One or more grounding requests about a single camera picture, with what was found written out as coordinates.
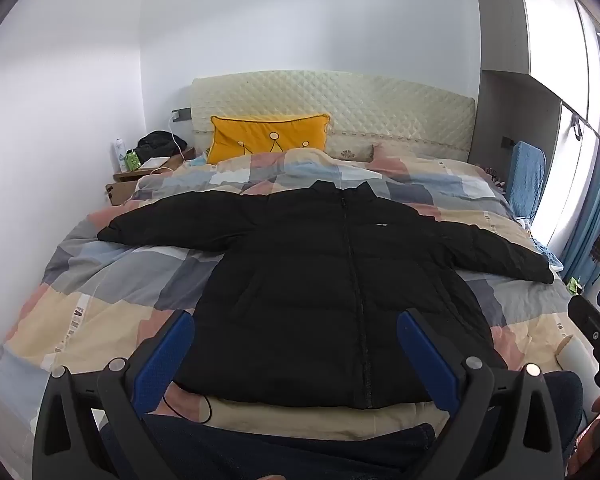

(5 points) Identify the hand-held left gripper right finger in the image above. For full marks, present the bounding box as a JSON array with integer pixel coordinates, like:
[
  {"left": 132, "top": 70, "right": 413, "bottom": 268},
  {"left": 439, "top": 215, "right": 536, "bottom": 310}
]
[{"left": 396, "top": 309, "right": 566, "bottom": 480}]

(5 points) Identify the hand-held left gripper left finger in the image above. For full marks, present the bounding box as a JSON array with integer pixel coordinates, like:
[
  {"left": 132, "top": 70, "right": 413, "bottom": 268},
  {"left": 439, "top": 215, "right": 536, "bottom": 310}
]
[{"left": 32, "top": 309, "right": 197, "bottom": 480}]

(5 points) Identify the black puffer jacket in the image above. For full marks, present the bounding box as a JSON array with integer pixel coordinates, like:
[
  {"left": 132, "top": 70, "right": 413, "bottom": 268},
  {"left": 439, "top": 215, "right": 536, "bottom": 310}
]
[{"left": 96, "top": 180, "right": 555, "bottom": 410}]

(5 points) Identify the person's right hand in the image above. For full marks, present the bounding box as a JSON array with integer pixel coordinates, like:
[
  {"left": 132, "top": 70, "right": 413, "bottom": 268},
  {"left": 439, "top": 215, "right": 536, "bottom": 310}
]
[{"left": 566, "top": 392, "right": 600, "bottom": 477}]

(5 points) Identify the white cylinder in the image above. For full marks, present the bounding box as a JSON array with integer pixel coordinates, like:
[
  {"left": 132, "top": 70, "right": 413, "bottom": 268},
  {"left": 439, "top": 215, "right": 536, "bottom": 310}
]
[{"left": 555, "top": 335, "right": 599, "bottom": 387}]

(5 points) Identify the person's right leg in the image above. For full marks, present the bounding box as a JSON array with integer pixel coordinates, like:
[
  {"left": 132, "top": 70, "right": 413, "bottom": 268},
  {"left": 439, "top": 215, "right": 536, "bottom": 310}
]
[{"left": 542, "top": 370, "right": 587, "bottom": 466}]

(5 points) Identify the person's leg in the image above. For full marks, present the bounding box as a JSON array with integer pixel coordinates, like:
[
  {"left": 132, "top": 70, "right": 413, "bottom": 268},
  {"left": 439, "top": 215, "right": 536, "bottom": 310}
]
[
  {"left": 542, "top": 370, "right": 587, "bottom": 466},
  {"left": 99, "top": 410, "right": 437, "bottom": 480}
]

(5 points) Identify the blue curtain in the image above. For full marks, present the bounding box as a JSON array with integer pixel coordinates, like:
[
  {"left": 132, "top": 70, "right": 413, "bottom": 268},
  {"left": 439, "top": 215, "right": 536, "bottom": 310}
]
[{"left": 561, "top": 149, "right": 600, "bottom": 292}]

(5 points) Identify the patchwork quilt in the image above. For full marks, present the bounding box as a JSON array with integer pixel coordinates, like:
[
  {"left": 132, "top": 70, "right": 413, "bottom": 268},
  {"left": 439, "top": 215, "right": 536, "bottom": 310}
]
[{"left": 0, "top": 149, "right": 600, "bottom": 441}]

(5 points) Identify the person's left leg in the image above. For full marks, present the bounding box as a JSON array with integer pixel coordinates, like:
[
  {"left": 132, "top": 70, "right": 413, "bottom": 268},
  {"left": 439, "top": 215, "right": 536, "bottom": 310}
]
[{"left": 99, "top": 410, "right": 437, "bottom": 480}]

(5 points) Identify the wooden nightstand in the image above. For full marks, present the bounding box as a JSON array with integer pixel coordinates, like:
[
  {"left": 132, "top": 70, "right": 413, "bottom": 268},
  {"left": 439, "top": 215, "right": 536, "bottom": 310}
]
[{"left": 112, "top": 147, "right": 197, "bottom": 184}]

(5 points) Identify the white bottle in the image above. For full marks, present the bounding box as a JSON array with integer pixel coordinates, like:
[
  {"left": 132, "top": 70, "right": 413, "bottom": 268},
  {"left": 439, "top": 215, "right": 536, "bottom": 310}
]
[{"left": 112, "top": 137, "right": 128, "bottom": 173}]

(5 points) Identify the black bag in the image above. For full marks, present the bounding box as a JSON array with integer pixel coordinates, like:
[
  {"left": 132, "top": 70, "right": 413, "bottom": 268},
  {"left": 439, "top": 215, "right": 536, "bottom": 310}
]
[{"left": 136, "top": 130, "right": 188, "bottom": 162}]

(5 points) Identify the cream flower pillow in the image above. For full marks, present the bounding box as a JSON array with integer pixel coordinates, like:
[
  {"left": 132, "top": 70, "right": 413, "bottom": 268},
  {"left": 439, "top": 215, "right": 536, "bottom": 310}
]
[{"left": 325, "top": 132, "right": 473, "bottom": 163}]

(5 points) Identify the yellow crown pillow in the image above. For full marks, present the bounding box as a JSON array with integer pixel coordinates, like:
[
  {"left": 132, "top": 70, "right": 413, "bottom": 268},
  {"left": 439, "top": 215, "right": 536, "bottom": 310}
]
[{"left": 206, "top": 114, "right": 332, "bottom": 166}]

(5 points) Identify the cream quilted headboard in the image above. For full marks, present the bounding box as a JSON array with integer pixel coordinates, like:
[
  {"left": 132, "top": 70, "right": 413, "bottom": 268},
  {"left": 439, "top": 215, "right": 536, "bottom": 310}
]
[{"left": 189, "top": 71, "right": 477, "bottom": 163}]

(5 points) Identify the grey built-in wardrobe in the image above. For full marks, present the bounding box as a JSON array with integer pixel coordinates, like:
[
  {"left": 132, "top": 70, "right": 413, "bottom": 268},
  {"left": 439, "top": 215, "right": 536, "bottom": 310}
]
[{"left": 472, "top": 0, "right": 600, "bottom": 241}]

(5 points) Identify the black cord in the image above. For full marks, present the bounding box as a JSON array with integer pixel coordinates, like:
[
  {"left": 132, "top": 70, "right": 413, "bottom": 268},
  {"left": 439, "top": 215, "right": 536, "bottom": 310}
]
[{"left": 162, "top": 382, "right": 214, "bottom": 424}]

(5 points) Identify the white charging cable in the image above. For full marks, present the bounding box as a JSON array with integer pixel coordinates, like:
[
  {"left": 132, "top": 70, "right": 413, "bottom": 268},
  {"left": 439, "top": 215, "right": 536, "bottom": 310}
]
[{"left": 151, "top": 114, "right": 191, "bottom": 174}]

